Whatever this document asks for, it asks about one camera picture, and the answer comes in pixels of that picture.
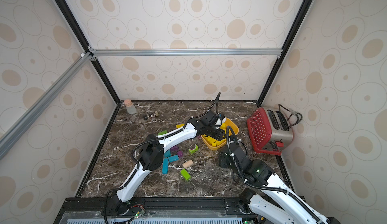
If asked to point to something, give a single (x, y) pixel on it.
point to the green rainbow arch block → (192, 151)
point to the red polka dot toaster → (270, 131)
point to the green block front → (185, 174)
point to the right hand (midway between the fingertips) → (227, 155)
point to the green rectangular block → (162, 132)
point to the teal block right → (173, 158)
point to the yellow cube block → (213, 144)
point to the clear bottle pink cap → (130, 108)
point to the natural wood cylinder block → (187, 164)
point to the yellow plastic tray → (220, 144)
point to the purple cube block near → (180, 154)
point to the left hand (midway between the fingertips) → (228, 135)
